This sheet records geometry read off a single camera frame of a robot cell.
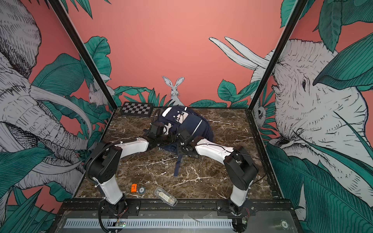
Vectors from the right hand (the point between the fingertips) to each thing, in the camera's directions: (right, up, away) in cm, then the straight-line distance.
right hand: (178, 148), depth 89 cm
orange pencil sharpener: (-24, -20, -10) cm, 33 cm away
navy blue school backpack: (-2, +19, +13) cm, 23 cm away
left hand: (+1, +7, +3) cm, 8 cm away
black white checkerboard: (-36, +27, +26) cm, 52 cm away
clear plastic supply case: (-6, -24, -12) cm, 27 cm away
